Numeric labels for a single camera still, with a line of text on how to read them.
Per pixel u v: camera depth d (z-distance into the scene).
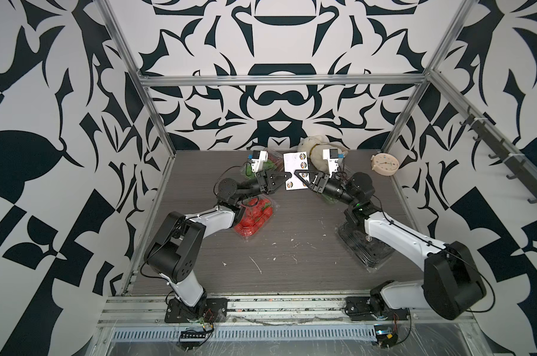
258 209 0.93
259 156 0.71
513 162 0.59
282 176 0.71
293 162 0.71
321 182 0.65
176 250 0.46
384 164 1.11
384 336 0.71
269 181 0.69
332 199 0.66
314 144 1.12
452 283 0.42
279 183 0.70
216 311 0.74
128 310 0.78
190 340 0.72
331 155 0.67
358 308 0.74
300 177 0.70
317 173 0.66
